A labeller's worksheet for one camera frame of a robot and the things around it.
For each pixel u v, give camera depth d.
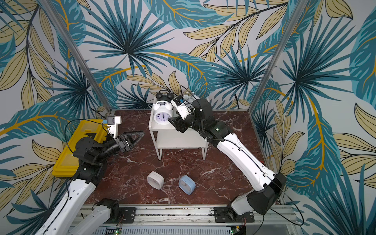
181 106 0.55
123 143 0.53
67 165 0.72
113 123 0.55
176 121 0.58
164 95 0.69
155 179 0.77
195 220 0.73
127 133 0.56
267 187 0.39
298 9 0.69
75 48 0.82
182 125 0.59
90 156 0.48
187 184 0.76
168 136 0.86
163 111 0.64
